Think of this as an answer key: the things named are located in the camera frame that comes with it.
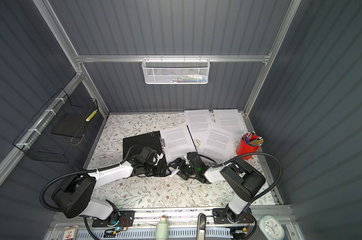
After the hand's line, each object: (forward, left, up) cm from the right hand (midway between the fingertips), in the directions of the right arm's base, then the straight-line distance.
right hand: (173, 169), depth 86 cm
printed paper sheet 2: (+21, -28, -5) cm, 36 cm away
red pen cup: (+14, -46, +6) cm, 48 cm away
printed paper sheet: (+21, -1, -4) cm, 21 cm away
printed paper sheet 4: (+43, -42, -5) cm, 60 cm away
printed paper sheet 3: (+41, -17, -5) cm, 44 cm away
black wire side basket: (+7, +56, +27) cm, 62 cm away
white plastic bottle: (-29, +3, +4) cm, 30 cm away
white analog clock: (-28, -47, -2) cm, 55 cm away
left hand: (-2, +4, -1) cm, 5 cm away
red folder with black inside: (+22, +30, -6) cm, 37 cm away
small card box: (-30, +47, -2) cm, 56 cm away
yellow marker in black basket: (+20, +45, +25) cm, 55 cm away
